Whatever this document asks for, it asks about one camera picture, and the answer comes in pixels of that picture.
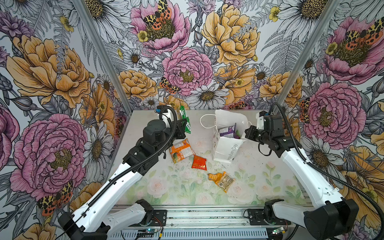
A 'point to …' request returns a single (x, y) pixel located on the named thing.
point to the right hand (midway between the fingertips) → (244, 135)
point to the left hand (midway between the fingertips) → (186, 125)
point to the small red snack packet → (199, 163)
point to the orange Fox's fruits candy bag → (181, 150)
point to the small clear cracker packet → (226, 182)
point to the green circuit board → (146, 233)
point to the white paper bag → (225, 148)
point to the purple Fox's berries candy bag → (228, 132)
